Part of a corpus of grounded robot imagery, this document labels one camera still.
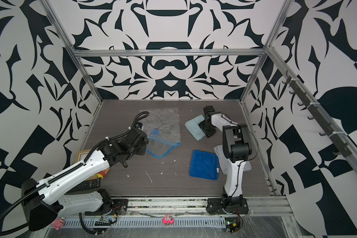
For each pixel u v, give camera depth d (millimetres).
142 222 713
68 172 434
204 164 866
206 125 870
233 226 710
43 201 392
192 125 1025
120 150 530
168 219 701
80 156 900
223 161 869
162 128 1081
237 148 551
